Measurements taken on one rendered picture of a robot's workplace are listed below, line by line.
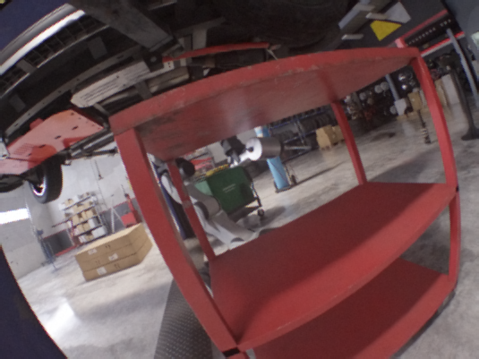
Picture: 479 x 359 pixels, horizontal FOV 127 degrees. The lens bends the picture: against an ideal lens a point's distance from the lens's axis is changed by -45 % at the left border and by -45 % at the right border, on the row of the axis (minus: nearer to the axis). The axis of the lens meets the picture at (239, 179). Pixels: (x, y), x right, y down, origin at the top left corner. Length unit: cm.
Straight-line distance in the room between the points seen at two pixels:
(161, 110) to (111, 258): 319
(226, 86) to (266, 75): 6
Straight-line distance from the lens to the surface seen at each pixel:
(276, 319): 39
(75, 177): 1276
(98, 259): 351
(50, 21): 135
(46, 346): 43
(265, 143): 83
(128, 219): 986
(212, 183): 249
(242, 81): 30
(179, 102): 29
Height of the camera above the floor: 75
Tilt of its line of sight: 4 degrees down
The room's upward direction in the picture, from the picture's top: 22 degrees counter-clockwise
